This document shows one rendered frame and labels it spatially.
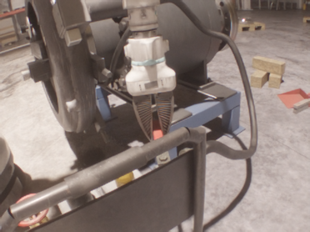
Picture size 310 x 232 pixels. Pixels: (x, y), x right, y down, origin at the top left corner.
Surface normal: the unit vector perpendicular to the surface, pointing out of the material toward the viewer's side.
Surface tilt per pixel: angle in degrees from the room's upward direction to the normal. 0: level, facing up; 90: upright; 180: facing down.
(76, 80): 98
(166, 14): 70
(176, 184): 90
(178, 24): 82
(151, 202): 90
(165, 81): 90
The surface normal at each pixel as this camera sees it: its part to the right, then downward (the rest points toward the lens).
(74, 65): 0.56, 0.32
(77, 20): 0.49, -0.03
